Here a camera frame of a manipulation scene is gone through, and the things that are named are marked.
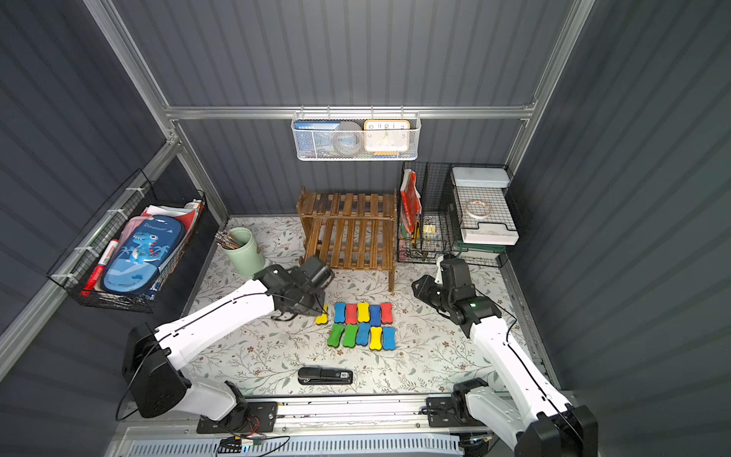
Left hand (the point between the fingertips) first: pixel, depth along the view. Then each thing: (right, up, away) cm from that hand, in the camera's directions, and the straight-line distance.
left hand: (316, 304), depth 79 cm
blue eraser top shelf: (+5, -6, +14) cm, 16 cm away
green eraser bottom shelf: (+4, -11, +8) cm, 14 cm away
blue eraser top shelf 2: (+17, -6, +12) cm, 22 cm away
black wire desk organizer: (+48, +31, +41) cm, 71 cm away
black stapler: (+2, -19, -3) cm, 19 cm away
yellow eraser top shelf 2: (+13, -5, +13) cm, 19 cm away
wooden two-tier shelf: (+8, +21, +18) cm, 29 cm away
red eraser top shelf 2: (+20, -6, +12) cm, 25 cm away
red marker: (-47, +11, -14) cm, 51 cm away
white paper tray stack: (+54, +30, +17) cm, 64 cm away
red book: (+32, +35, +37) cm, 60 cm away
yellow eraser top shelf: (0, -7, +10) cm, 13 cm away
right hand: (+30, +5, +1) cm, 31 cm away
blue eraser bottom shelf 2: (+21, -12, +8) cm, 26 cm away
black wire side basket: (-48, +29, -2) cm, 56 cm away
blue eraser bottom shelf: (+13, -11, +7) cm, 19 cm away
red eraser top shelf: (+9, -6, +12) cm, 16 cm away
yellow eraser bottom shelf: (+17, -13, +7) cm, 22 cm away
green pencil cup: (-26, +12, +16) cm, 33 cm away
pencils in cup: (-32, +18, +12) cm, 39 cm away
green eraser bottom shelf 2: (+9, -12, +8) cm, 17 cm away
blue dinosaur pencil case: (-38, +11, -16) cm, 42 cm away
